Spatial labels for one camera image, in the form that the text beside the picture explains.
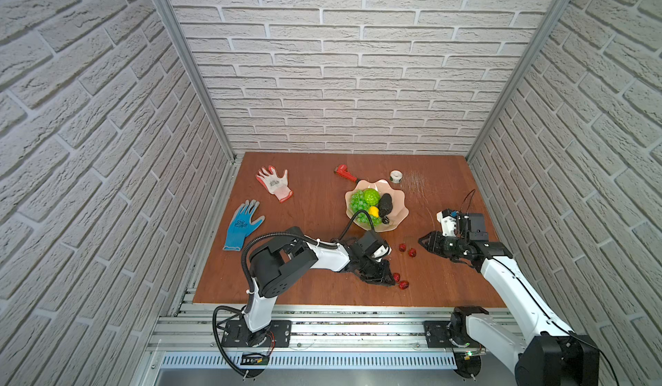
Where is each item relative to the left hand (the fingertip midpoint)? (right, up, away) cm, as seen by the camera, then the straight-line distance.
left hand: (397, 281), depth 82 cm
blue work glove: (-56, +16, +14) cm, 60 cm away
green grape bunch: (-12, +25, +13) cm, 30 cm away
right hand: (+9, +13, +1) cm, 16 cm away
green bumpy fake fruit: (-7, +27, +16) cm, 32 cm away
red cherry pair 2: (+2, -2, +2) cm, 3 cm away
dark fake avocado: (-1, +23, +15) cm, 27 cm away
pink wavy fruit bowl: (+5, +21, +16) cm, 27 cm away
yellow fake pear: (-6, +21, +13) cm, 26 cm away
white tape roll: (+6, +35, +29) cm, 46 cm away
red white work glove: (-47, +32, +27) cm, 63 cm away
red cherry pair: (+7, +7, +8) cm, 13 cm away
